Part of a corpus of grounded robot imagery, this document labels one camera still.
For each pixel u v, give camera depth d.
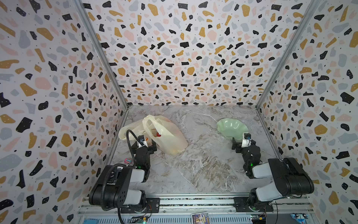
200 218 0.69
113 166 0.44
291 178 0.45
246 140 0.78
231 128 1.07
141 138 0.76
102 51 0.86
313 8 0.72
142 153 0.69
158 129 0.70
